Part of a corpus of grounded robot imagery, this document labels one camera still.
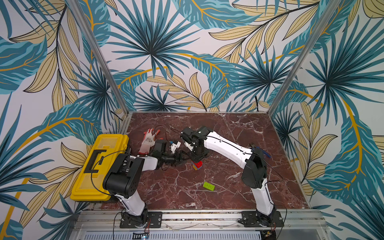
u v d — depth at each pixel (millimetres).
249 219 736
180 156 799
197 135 598
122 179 465
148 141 1005
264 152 972
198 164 836
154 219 735
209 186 838
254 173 488
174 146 860
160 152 758
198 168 858
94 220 746
